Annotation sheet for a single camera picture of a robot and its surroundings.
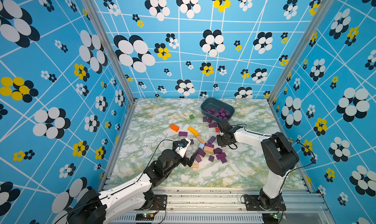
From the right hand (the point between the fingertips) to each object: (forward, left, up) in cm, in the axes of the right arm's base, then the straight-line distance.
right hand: (223, 140), depth 97 cm
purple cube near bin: (+16, +12, +3) cm, 20 cm away
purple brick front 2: (-11, +3, 0) cm, 11 cm away
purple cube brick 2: (+20, -6, +2) cm, 21 cm away
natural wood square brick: (-8, +10, +2) cm, 13 cm away
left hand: (-12, +20, +16) cm, 28 cm away
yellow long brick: (+7, +20, 0) cm, 21 cm away
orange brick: (+9, +33, +1) cm, 34 cm away
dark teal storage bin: (+25, +2, +2) cm, 25 cm away
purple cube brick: (+25, -2, +2) cm, 25 cm away
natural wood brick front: (-18, +18, +1) cm, 26 cm away
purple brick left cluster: (+5, +27, +1) cm, 27 cm away
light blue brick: (-5, +14, +2) cm, 15 cm away
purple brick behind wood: (-4, +9, +1) cm, 10 cm away
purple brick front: (-13, +17, 0) cm, 21 cm away
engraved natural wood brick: (0, +15, +1) cm, 15 cm away
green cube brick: (+19, +21, +2) cm, 28 cm away
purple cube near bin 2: (+15, +8, +2) cm, 18 cm away
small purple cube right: (-13, +1, 0) cm, 14 cm away
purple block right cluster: (-8, +4, +1) cm, 9 cm away
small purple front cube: (-13, +9, 0) cm, 15 cm away
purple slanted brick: (-9, +14, +1) cm, 17 cm away
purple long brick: (0, +8, +1) cm, 8 cm away
